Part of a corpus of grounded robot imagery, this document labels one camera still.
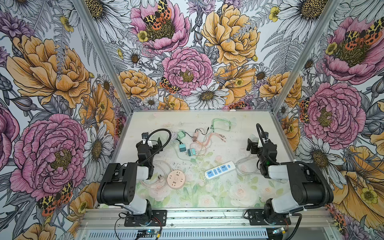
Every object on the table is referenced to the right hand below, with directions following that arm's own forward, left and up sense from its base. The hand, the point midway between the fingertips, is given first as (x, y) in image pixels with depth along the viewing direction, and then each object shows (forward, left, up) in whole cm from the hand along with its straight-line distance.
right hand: (256, 142), depth 94 cm
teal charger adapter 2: (-2, +39, -5) cm, 39 cm away
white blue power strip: (-15, +24, -4) cm, 28 cm away
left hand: (+2, +64, +1) cm, 64 cm away
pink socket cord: (-18, +55, -6) cm, 58 cm away
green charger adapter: (+11, +47, -5) cm, 49 cm away
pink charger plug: (+9, +38, -4) cm, 39 cm away
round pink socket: (-20, +49, -5) cm, 53 cm away
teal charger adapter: (+2, +46, -6) cm, 47 cm away
